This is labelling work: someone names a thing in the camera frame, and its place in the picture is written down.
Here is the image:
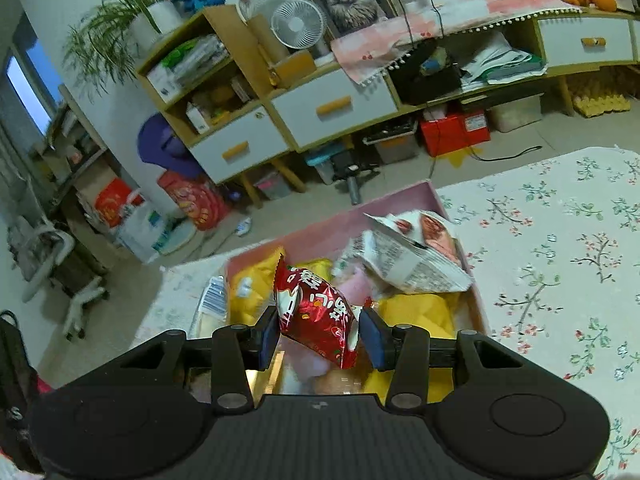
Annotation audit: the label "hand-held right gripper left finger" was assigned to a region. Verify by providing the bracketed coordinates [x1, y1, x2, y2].
[114, 305, 282, 415]

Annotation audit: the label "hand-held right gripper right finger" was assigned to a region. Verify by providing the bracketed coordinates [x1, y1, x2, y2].
[359, 308, 532, 412]

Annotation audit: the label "yellow triangular snack packet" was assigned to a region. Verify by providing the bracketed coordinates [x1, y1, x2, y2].
[362, 292, 463, 396]

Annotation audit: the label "red and white snack packet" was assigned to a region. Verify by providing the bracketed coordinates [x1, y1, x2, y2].
[273, 259, 362, 370]

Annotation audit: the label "pink zip bag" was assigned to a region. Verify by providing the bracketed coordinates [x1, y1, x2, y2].
[332, 265, 383, 308]

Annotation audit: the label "clear white blue-label packet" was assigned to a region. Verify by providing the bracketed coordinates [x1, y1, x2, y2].
[196, 274, 230, 322]

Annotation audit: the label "large white nut snack packet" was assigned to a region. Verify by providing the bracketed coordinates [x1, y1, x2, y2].
[361, 209, 476, 295]

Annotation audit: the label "yellow blue-label snack packet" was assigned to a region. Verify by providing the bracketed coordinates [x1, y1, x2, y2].
[300, 257, 336, 281]

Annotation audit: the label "pink and silver box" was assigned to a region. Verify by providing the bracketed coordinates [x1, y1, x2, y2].
[189, 180, 493, 401]

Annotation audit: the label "grey office chair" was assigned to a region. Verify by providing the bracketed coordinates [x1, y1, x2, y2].
[7, 215, 111, 341]

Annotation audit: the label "clear storage box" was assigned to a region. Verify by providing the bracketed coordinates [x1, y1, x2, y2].
[255, 172, 296, 200]

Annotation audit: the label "red gift bag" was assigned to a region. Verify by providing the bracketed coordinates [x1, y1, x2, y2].
[156, 170, 232, 232]

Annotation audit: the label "white plastic sack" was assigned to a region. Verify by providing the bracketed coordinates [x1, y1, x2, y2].
[117, 205, 173, 263]

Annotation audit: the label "black metal stand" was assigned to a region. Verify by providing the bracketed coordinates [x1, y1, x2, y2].
[332, 150, 381, 206]

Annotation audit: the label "teal lid container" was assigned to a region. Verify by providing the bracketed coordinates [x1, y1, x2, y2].
[305, 150, 346, 185]

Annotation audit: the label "floral tablecloth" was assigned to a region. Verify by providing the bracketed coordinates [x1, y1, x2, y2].
[132, 145, 640, 480]

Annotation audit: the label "black keyboard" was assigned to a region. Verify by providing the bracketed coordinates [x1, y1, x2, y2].
[362, 122, 418, 145]

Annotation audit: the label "red and orange sack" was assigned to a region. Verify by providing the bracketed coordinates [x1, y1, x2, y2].
[82, 177, 146, 233]

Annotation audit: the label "purple plush toy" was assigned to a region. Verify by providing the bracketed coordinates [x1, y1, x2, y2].
[137, 112, 201, 176]

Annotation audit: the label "red cardboard box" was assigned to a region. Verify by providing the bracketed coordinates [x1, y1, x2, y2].
[419, 109, 492, 157]

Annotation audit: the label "small white carton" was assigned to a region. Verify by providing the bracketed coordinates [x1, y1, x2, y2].
[186, 102, 212, 135]

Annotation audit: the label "black box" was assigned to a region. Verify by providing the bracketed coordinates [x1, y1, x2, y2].
[387, 40, 463, 106]

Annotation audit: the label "wooden bookshelf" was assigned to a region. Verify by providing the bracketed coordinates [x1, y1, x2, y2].
[30, 85, 111, 201]

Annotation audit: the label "white plastic storage bin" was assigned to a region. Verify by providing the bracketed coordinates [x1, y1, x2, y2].
[487, 92, 543, 133]

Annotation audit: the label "brown cardboard box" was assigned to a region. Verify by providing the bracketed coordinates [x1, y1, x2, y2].
[268, 50, 317, 88]

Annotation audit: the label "white box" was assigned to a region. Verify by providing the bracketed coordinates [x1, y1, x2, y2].
[146, 60, 183, 103]

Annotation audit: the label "low wooden cabinet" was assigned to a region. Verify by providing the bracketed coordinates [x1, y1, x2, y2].
[265, 7, 640, 153]

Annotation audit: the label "stack of newspapers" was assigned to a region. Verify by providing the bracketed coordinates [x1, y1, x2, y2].
[160, 35, 232, 88]

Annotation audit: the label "folded clothes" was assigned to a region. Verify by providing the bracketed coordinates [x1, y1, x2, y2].
[460, 42, 548, 92]

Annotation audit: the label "window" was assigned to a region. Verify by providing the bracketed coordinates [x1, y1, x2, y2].
[5, 50, 56, 133]

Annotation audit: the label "white desk fan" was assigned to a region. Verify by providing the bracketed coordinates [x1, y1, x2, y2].
[271, 0, 331, 58]

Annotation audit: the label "pink table runner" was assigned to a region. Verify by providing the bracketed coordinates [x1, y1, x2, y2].
[330, 0, 586, 86]

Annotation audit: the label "yellow egg tray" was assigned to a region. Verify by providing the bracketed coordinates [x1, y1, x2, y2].
[572, 91, 632, 118]

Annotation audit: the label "tall wooden shelf cabinet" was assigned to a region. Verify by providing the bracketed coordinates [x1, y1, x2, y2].
[136, 5, 306, 208]

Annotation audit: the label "white round fan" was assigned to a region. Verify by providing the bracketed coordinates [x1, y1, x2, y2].
[236, 0, 292, 23]

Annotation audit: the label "green potted plant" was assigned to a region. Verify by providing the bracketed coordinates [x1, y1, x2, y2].
[62, 0, 185, 93]

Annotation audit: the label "white drawer yellow handle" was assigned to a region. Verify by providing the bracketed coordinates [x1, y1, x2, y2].
[189, 105, 292, 185]
[537, 17, 637, 68]
[271, 67, 400, 150]

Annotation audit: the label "black floor cable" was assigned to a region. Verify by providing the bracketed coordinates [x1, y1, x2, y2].
[430, 145, 543, 181]

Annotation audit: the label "black power cable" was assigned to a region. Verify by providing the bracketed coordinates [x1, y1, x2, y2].
[395, 0, 416, 56]
[422, 0, 446, 41]

